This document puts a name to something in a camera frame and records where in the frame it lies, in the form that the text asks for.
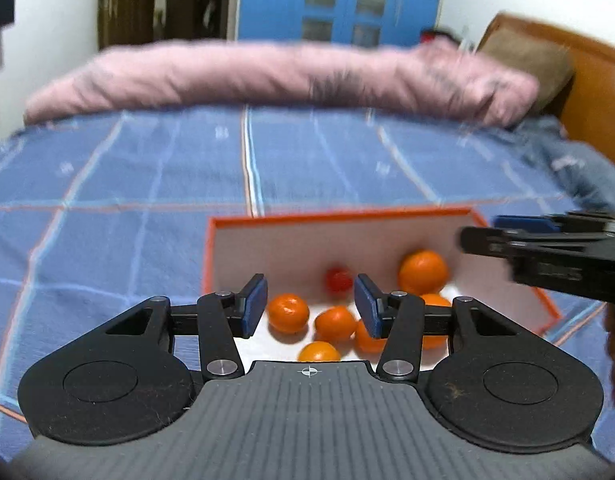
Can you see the large orange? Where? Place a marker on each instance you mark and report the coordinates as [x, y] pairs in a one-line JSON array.
[[422, 272], [436, 322]]

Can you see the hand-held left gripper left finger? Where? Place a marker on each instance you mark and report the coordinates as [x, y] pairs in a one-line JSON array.
[[255, 306]]

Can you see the blue-grey cloth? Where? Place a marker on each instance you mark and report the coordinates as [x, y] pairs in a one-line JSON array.
[[582, 165]]

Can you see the brown wooden door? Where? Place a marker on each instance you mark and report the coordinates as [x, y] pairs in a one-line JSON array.
[[132, 5]]

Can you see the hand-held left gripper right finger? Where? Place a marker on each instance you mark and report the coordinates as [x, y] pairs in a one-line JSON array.
[[367, 310]]

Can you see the small tangerine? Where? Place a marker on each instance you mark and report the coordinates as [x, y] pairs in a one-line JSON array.
[[336, 324], [319, 353], [287, 312], [367, 344]]

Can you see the red cherry tomato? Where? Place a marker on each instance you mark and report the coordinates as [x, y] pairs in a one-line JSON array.
[[339, 280]]

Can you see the wooden headboard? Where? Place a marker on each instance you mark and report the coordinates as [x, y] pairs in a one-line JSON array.
[[597, 90]]

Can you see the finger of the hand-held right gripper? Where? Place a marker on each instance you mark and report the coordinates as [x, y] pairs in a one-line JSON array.
[[525, 223], [487, 241]]

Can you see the blue plaid bedsheet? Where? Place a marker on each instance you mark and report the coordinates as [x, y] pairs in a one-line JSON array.
[[137, 175]]

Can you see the pink floral quilt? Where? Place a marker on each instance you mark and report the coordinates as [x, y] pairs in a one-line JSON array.
[[262, 75]]

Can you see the orange cardboard box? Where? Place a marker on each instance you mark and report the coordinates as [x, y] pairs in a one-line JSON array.
[[287, 245]]

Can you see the black item behind quilt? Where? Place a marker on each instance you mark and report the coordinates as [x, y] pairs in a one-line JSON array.
[[440, 36]]

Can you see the brown pillow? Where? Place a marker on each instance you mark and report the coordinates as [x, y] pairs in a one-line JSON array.
[[532, 70]]

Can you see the blue wardrobe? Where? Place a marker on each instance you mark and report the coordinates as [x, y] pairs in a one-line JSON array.
[[337, 0]]

